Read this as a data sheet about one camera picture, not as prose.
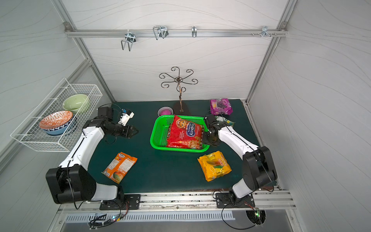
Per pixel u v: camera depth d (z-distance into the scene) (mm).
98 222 694
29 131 564
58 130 571
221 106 1106
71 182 401
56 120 629
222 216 646
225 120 1042
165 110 1048
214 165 801
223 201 733
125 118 745
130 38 784
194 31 721
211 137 732
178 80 906
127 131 716
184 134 906
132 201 737
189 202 749
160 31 762
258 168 441
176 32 788
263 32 768
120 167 834
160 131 991
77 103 730
